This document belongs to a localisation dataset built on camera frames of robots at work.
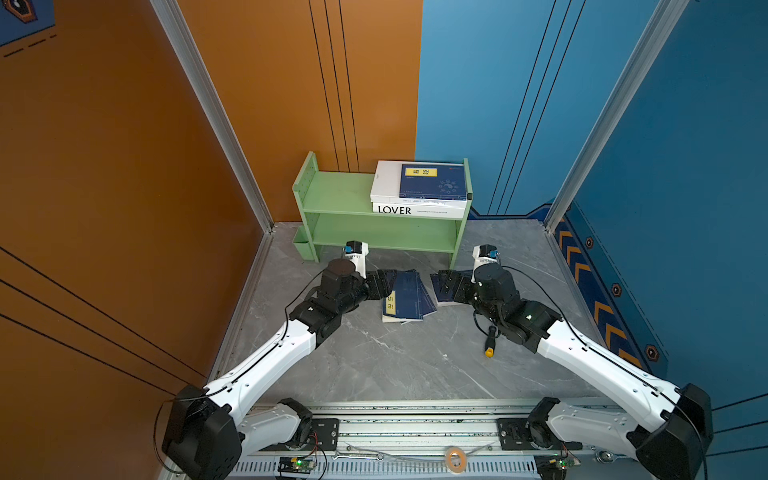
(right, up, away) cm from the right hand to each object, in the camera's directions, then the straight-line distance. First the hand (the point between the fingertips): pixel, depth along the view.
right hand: (447, 277), depth 76 cm
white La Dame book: (-16, +27, +8) cm, 32 cm away
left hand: (-15, +2, +1) cm, 15 cm away
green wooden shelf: (-31, +19, +13) cm, 39 cm away
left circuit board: (-35, -44, -6) cm, 57 cm away
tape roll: (+1, -43, -6) cm, 44 cm away
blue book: (-8, -9, +20) cm, 24 cm away
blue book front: (-2, +27, +8) cm, 28 cm away
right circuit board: (+24, -45, -6) cm, 51 cm away
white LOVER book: (-3, +18, +6) cm, 20 cm away
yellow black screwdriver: (+14, -20, +10) cm, 27 cm away
